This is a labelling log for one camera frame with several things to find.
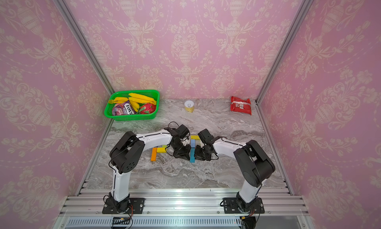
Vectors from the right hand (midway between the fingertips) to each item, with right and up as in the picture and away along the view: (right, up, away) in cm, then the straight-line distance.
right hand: (192, 160), depth 89 cm
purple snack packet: (-50, +32, +17) cm, 61 cm away
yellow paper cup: (-3, +34, +21) cm, 40 cm away
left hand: (-1, 0, 0) cm, 1 cm away
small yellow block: (-19, +5, +3) cm, 20 cm away
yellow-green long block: (+2, +12, +9) cm, 15 cm away
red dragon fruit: (-33, +32, +17) cm, 48 cm away
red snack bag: (+35, +35, +24) cm, 55 cm away
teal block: (0, 0, 0) cm, 0 cm away
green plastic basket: (-30, +43, +26) cm, 58 cm away
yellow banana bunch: (-44, +40, +21) cm, 63 cm away
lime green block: (-15, +11, -11) cm, 21 cm away
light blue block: (0, +9, +6) cm, 11 cm away
